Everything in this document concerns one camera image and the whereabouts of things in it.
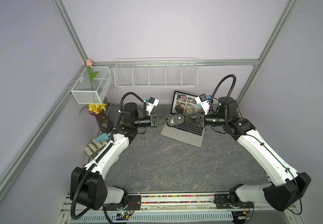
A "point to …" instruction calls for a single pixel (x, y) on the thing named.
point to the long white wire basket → (156, 73)
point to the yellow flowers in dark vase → (98, 110)
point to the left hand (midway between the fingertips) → (171, 121)
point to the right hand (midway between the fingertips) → (185, 118)
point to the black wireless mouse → (176, 119)
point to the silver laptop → (188, 132)
